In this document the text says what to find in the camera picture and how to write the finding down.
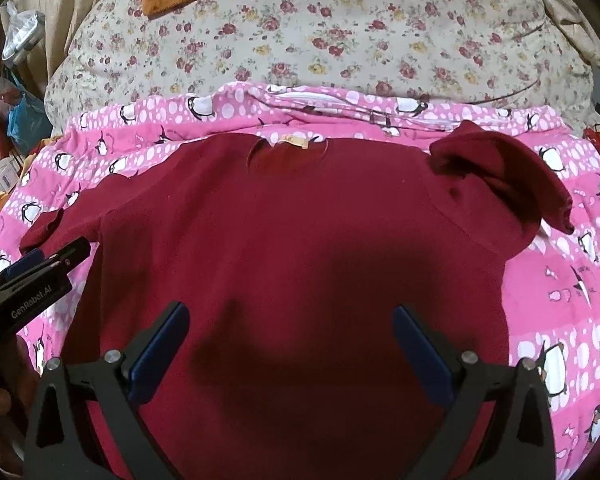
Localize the dark red sweater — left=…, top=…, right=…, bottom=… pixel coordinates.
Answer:
left=20, top=122, right=573, bottom=479

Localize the person's left hand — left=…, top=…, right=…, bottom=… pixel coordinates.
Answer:
left=0, top=336, right=40, bottom=479

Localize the pink penguin blanket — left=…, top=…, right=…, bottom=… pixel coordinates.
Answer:
left=0, top=82, right=600, bottom=479

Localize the blue plastic bag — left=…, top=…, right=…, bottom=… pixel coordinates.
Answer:
left=7, top=92, right=53, bottom=156

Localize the clear plastic bag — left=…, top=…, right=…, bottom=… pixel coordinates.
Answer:
left=2, top=0, right=45, bottom=67

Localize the beige curtain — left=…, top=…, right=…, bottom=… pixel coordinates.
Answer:
left=0, top=0, right=99, bottom=96

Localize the floral quilt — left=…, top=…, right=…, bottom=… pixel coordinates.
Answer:
left=45, top=0, right=600, bottom=128

